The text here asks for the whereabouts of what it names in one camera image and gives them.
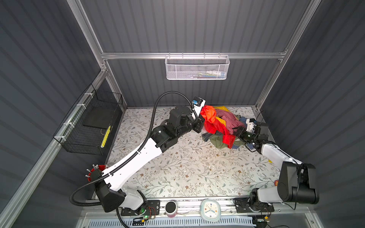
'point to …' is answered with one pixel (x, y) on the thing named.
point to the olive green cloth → (216, 141)
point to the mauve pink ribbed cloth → (230, 120)
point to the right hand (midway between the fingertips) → (236, 131)
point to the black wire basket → (85, 128)
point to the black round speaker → (170, 209)
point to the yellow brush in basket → (106, 137)
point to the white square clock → (210, 210)
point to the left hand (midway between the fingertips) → (204, 113)
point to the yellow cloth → (223, 108)
